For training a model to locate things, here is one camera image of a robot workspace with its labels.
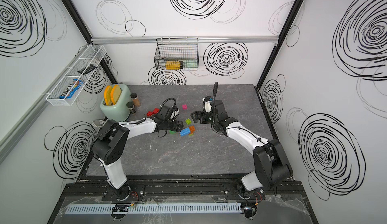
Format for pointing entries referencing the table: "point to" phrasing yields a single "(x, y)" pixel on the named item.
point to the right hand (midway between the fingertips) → (198, 114)
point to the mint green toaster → (119, 111)
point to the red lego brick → (155, 111)
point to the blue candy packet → (68, 91)
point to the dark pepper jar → (131, 107)
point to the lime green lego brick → (188, 121)
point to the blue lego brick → (185, 131)
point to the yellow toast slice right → (115, 93)
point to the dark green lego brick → (172, 132)
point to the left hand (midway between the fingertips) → (177, 125)
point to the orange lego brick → (192, 129)
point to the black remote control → (89, 68)
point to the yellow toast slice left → (107, 95)
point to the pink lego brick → (184, 106)
